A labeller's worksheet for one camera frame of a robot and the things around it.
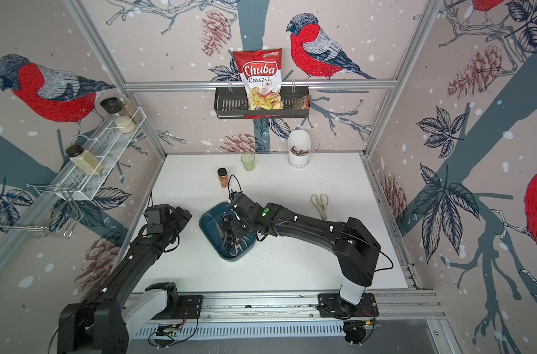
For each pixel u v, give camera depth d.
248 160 1.11
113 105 0.78
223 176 1.01
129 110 0.85
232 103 0.95
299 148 1.17
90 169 0.69
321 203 1.00
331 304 0.73
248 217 0.60
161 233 0.65
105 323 0.40
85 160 0.67
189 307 0.73
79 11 0.71
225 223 0.90
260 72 0.81
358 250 0.44
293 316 0.73
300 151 1.17
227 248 0.85
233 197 0.73
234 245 0.87
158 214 0.65
